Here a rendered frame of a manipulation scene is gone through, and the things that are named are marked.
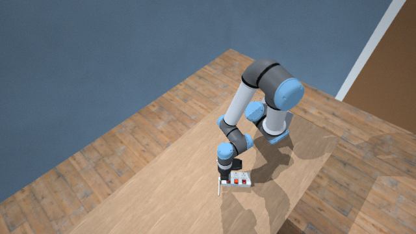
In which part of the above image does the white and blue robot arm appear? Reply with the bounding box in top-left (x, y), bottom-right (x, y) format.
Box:
top-left (217, 58), bottom-right (305, 166)

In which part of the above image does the light grey power strip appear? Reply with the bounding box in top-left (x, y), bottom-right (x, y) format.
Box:
top-left (218, 172), bottom-right (251, 195)

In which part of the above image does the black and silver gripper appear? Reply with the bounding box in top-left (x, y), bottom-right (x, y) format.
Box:
top-left (216, 158), bottom-right (242, 181)

